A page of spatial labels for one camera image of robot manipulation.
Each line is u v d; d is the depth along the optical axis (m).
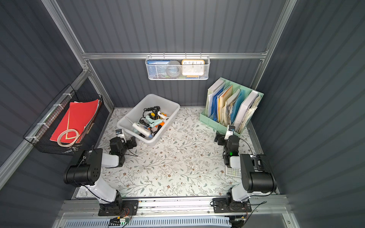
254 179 0.45
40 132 0.61
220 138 0.85
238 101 0.92
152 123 1.02
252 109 0.84
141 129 0.99
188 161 0.91
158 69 0.91
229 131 0.81
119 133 0.84
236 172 0.84
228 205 0.67
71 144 0.67
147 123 1.03
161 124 1.05
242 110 0.88
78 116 0.73
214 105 1.01
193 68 0.89
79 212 0.74
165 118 1.07
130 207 0.74
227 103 0.91
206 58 0.89
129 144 0.87
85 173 0.47
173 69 0.91
